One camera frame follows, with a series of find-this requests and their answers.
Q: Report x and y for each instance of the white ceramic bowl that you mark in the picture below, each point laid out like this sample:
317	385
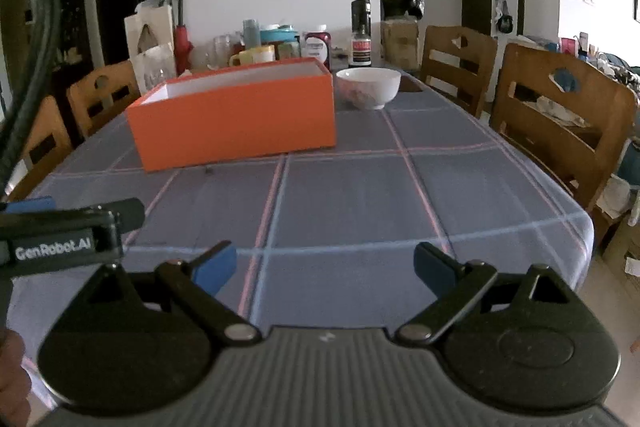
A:
368	87

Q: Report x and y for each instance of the red label jar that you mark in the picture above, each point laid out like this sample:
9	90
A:
317	44

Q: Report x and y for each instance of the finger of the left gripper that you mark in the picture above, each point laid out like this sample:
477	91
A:
53	240
31	205

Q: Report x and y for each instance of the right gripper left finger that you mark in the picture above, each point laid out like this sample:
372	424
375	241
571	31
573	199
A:
191	287

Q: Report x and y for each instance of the far left wooden chair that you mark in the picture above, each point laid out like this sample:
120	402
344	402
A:
102	95

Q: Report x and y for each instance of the near left wooden chair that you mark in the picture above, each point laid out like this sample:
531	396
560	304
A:
47	146

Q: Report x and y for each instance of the orange cardboard box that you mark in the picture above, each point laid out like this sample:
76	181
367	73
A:
235	113

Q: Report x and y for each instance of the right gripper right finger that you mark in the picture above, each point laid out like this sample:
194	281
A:
458	290

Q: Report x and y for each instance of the cardboard box behind table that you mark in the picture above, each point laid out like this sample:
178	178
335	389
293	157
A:
401	38

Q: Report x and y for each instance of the white paper bag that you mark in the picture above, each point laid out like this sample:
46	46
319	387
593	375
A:
151	46

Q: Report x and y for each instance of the far right wooden chair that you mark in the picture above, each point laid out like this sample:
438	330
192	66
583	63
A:
458	63

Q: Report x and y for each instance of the yellow white mug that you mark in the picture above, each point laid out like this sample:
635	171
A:
259	55

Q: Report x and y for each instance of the red folded umbrella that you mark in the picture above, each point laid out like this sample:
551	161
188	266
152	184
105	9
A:
182	44

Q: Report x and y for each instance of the near right wooden chair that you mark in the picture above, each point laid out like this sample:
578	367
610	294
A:
565	115

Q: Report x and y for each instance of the clear drinking glass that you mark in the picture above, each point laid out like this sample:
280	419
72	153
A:
223	50

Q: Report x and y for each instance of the wooden chair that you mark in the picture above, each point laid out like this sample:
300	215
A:
102	95
47	146
458	63
565	115

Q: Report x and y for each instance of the person's left hand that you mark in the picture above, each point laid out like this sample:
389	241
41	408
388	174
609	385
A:
15	382

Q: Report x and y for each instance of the dark glass bottle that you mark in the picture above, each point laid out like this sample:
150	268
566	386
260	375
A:
360	44

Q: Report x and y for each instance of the teal lidded container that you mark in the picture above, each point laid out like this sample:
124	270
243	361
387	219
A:
273	34

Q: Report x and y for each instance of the blue grey tumbler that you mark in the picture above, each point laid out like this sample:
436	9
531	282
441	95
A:
251	34

